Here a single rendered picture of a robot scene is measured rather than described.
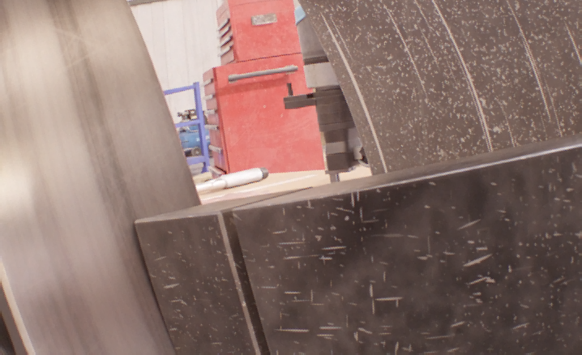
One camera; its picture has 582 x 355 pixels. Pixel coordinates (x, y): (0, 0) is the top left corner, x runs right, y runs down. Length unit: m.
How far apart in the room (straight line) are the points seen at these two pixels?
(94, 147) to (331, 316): 0.08
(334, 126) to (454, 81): 1.40
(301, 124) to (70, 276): 4.21
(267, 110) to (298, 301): 4.20
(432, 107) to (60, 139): 0.09
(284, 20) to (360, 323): 4.26
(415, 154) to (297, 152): 4.22
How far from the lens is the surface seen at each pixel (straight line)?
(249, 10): 4.38
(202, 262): 0.18
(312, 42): 1.56
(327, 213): 0.15
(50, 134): 0.20
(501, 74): 0.16
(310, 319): 0.16
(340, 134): 1.56
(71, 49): 0.21
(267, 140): 4.37
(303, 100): 1.59
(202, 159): 9.37
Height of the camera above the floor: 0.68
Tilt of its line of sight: 4 degrees down
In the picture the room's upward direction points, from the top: 9 degrees counter-clockwise
